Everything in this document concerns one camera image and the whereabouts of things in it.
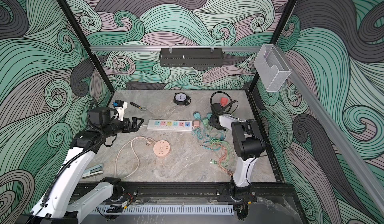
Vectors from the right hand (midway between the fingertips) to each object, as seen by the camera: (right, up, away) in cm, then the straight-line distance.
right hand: (214, 122), depth 101 cm
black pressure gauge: (-23, +16, +11) cm, 30 cm away
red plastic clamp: (+9, +15, +12) cm, 21 cm away
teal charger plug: (-12, +5, +2) cm, 13 cm away
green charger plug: (-6, +1, -1) cm, 6 cm away
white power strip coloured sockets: (-31, -2, -4) cm, 31 cm away
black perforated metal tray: (-16, +43, -6) cm, 47 cm away
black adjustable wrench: (-56, +11, +9) cm, 57 cm away
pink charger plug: (-13, -1, -2) cm, 13 cm away
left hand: (-44, +6, -28) cm, 52 cm away
